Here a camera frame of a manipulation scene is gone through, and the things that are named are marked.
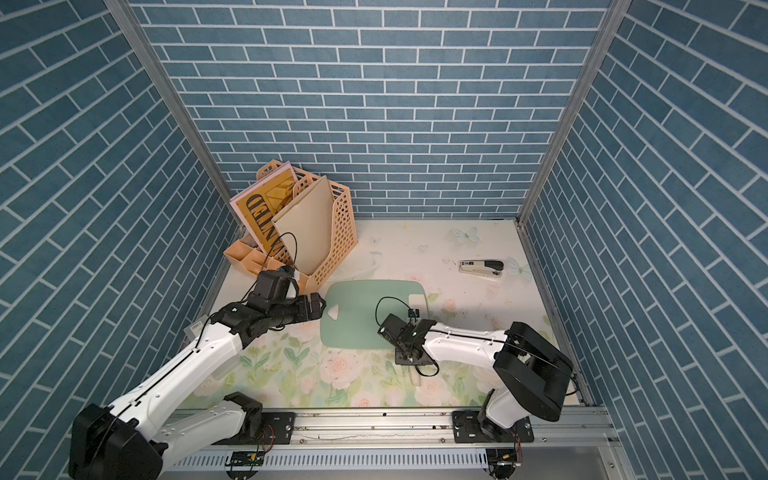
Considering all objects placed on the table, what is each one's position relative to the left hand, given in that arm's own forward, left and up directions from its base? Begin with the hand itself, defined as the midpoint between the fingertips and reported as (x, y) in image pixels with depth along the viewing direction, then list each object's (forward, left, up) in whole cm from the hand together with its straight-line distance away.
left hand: (320, 306), depth 81 cm
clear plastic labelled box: (-2, +39, -12) cm, 41 cm away
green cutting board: (+8, -10, -14) cm, 19 cm away
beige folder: (+26, +6, +8) cm, 28 cm away
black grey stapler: (+20, -55, -9) cm, 59 cm away
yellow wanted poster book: (+29, +21, +11) cm, 38 cm away
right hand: (-9, -25, -13) cm, 29 cm away
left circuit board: (-33, +15, -16) cm, 40 cm away
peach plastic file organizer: (+47, +23, +12) cm, 53 cm away
